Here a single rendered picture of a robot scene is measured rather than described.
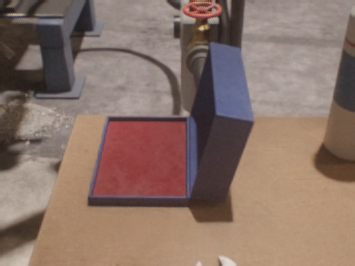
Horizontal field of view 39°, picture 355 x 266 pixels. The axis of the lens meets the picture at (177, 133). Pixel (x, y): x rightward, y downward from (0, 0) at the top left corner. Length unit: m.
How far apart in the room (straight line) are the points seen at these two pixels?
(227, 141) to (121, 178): 0.15
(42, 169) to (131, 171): 0.81
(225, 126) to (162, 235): 0.13
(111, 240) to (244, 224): 0.14
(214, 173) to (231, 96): 0.08
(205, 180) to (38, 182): 0.86
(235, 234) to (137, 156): 0.16
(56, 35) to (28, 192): 0.52
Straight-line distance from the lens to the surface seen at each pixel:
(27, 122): 1.57
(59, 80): 1.67
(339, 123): 0.62
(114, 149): 0.63
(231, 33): 0.91
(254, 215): 0.55
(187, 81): 1.08
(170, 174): 0.58
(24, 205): 1.29
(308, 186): 0.59
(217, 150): 0.50
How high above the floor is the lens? 0.85
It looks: 35 degrees down
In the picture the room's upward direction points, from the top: straight up
